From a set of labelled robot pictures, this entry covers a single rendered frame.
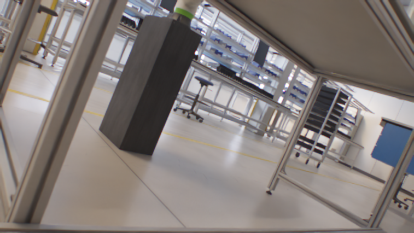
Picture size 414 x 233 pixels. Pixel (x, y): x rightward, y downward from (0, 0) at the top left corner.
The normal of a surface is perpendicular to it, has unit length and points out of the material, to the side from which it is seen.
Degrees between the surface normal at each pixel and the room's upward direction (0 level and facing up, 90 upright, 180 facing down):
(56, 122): 90
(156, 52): 90
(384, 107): 90
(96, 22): 90
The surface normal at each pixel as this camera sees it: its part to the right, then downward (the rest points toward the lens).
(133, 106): -0.69, -0.25
